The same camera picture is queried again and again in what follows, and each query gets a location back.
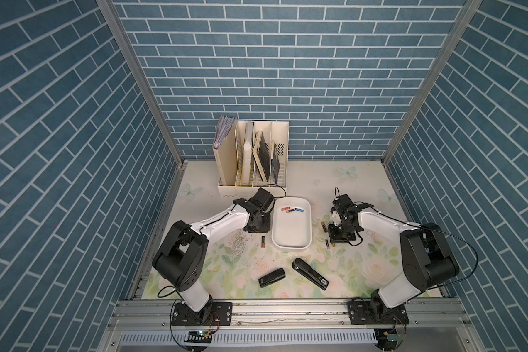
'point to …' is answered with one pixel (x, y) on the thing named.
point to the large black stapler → (308, 271)
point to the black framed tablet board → (261, 156)
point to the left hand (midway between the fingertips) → (269, 228)
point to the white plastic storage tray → (291, 224)
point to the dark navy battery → (290, 210)
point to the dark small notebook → (275, 160)
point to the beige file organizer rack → (247, 179)
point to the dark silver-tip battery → (327, 244)
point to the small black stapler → (272, 277)
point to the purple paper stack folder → (224, 125)
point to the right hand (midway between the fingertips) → (333, 240)
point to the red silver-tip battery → (285, 208)
